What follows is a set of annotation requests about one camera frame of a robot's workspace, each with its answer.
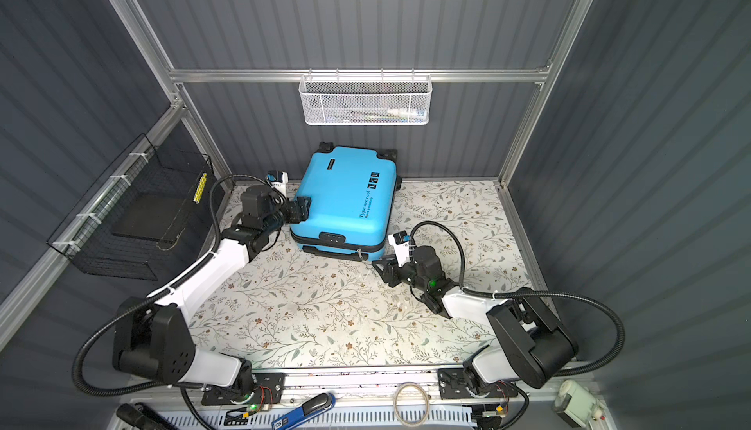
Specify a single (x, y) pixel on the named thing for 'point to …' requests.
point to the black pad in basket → (147, 215)
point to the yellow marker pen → (199, 189)
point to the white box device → (575, 405)
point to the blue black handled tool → (312, 407)
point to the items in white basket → (377, 115)
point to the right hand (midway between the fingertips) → (381, 263)
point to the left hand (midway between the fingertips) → (298, 198)
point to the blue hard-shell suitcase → (352, 193)
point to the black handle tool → (142, 418)
